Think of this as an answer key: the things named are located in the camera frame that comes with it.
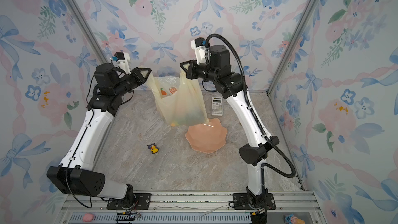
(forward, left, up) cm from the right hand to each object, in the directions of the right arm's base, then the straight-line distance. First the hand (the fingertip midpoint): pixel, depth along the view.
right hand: (180, 63), depth 63 cm
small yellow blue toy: (-16, +19, -45) cm, 52 cm away
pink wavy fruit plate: (-9, -12, -46) cm, 48 cm away
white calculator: (+17, -19, -47) cm, 54 cm away
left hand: (+2, +13, -3) cm, 14 cm away
